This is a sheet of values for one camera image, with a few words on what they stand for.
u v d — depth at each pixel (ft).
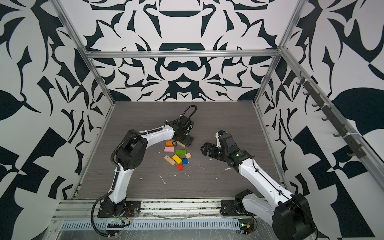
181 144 3.01
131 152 1.80
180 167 2.90
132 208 2.44
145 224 2.34
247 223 2.36
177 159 2.93
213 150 2.39
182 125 2.63
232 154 2.01
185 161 2.94
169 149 3.08
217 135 2.58
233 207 2.44
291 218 1.29
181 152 3.05
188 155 3.00
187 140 2.94
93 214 2.26
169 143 2.76
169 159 2.95
